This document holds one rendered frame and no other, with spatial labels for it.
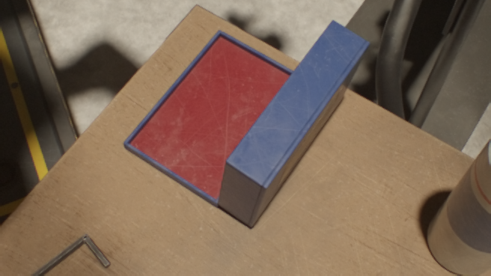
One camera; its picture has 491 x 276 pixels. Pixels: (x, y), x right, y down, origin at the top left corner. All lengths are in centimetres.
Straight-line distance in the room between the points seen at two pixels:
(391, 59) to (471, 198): 32
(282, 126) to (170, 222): 16
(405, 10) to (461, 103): 49
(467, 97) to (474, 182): 77
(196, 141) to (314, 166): 12
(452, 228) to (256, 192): 16
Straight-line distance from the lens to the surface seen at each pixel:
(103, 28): 133
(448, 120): 124
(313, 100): 54
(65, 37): 133
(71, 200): 65
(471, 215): 53
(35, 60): 92
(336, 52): 56
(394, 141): 67
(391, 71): 80
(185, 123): 66
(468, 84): 129
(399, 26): 80
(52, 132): 85
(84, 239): 62
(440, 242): 60
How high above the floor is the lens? 105
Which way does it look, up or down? 62 degrees down
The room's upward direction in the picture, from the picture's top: straight up
